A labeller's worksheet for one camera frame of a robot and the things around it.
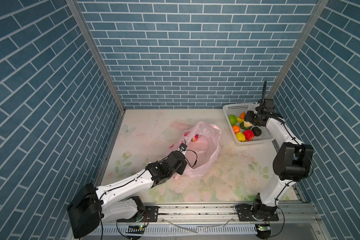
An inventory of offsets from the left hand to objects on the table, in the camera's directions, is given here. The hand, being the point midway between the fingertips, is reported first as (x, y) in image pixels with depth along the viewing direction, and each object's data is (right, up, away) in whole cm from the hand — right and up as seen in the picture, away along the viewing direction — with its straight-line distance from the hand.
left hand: (183, 159), depth 81 cm
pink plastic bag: (+13, +8, +20) cm, 25 cm away
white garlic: (+39, +19, +8) cm, 44 cm away
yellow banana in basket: (+41, +22, +27) cm, 54 cm away
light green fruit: (+35, +22, +25) cm, 48 cm away
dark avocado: (+50, +14, +20) cm, 55 cm away
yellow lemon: (+37, +11, +15) cm, 41 cm away
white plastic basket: (+44, +31, +43) cm, 69 cm away
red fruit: (+44, +12, +18) cm, 49 cm away
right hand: (+41, +25, +13) cm, 49 cm away
